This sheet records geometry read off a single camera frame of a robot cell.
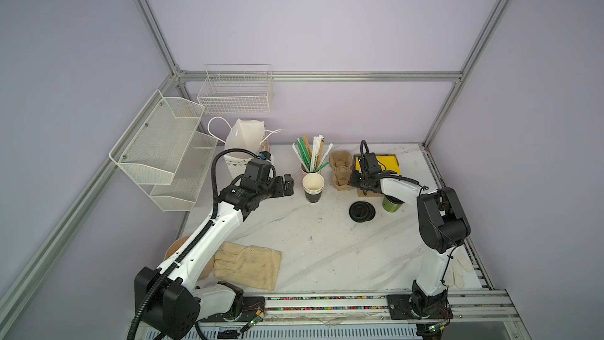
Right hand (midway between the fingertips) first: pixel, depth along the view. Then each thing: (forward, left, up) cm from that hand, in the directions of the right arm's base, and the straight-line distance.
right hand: (348, 179), depth 100 cm
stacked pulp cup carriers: (+13, +1, -3) cm, 13 cm away
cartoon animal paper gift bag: (+16, +44, +13) cm, 49 cm away
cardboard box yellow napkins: (+11, -21, -2) cm, 24 cm away
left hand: (-13, +27, +15) cm, 33 cm away
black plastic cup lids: (-13, -4, -5) cm, 14 cm away
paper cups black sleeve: (-4, +15, +3) cm, 16 cm away
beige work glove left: (-34, +37, -5) cm, 50 cm away
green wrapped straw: (+7, +18, +8) cm, 21 cm away
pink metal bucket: (+1, +19, +3) cm, 19 cm away
